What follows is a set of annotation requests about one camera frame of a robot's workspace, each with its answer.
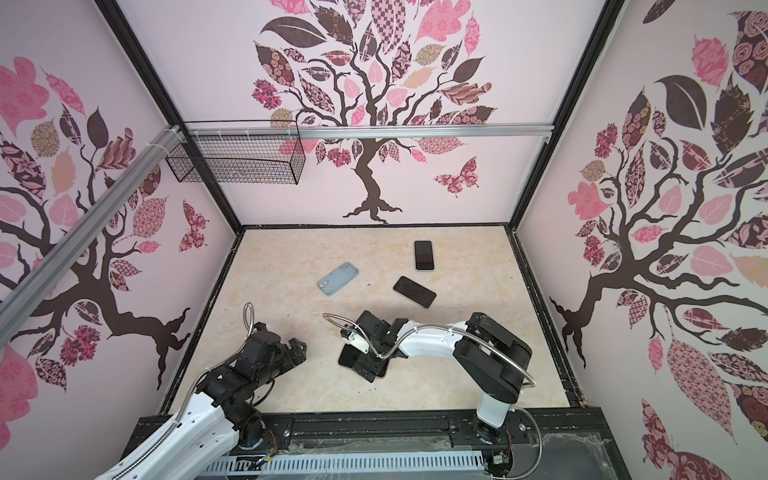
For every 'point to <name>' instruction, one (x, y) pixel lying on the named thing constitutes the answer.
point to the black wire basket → (238, 160)
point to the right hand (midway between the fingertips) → (366, 354)
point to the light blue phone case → (425, 270)
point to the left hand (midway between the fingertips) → (295, 357)
